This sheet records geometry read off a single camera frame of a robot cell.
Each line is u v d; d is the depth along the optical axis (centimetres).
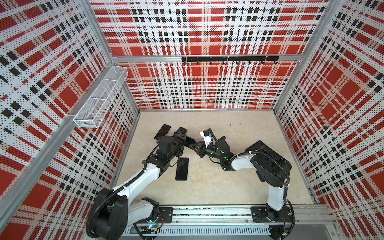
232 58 88
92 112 91
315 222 74
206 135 77
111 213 40
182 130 114
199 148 78
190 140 81
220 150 69
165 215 74
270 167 50
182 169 92
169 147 64
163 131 118
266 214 66
